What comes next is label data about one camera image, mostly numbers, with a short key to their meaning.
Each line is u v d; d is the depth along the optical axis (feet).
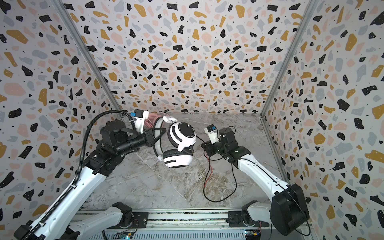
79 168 1.39
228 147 2.04
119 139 1.60
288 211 1.32
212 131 2.34
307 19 2.45
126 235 2.31
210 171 3.01
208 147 2.28
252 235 2.35
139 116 1.82
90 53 2.83
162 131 2.06
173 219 2.48
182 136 1.53
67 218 1.30
